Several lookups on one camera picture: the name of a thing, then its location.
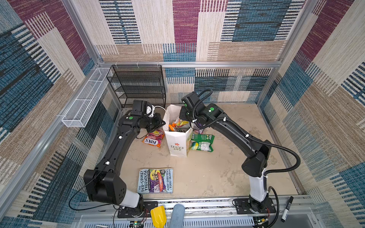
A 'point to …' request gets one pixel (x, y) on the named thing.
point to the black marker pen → (284, 216)
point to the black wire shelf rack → (138, 82)
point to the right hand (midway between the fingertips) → (183, 115)
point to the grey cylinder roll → (177, 217)
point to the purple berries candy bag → (199, 131)
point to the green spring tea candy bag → (202, 142)
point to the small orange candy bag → (180, 123)
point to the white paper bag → (178, 142)
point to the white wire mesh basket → (85, 103)
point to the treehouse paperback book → (155, 180)
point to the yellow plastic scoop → (158, 216)
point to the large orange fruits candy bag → (171, 127)
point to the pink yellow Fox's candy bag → (155, 138)
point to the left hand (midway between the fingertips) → (166, 120)
